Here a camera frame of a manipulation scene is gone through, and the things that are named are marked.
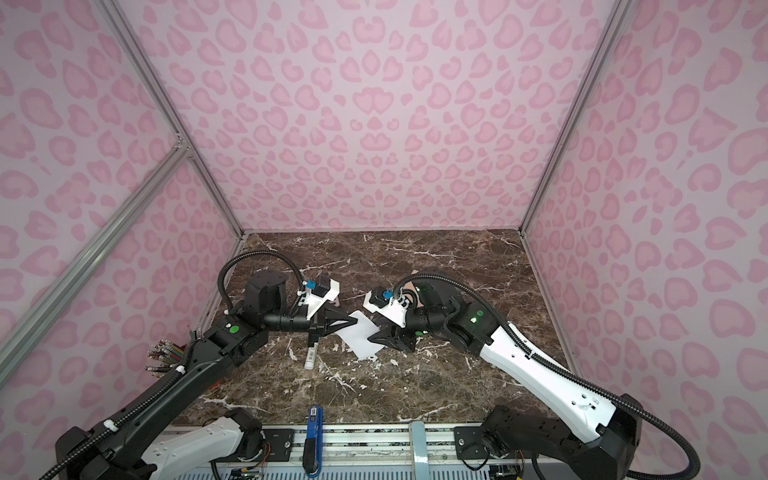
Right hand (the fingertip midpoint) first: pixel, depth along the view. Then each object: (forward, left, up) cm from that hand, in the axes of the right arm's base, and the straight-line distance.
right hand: (376, 326), depth 65 cm
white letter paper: (-1, +5, -3) cm, 5 cm away
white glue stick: (0, +21, -25) cm, 33 cm away
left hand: (+2, +5, +1) cm, 5 cm away
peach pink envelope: (+1, -9, +8) cm, 12 cm away
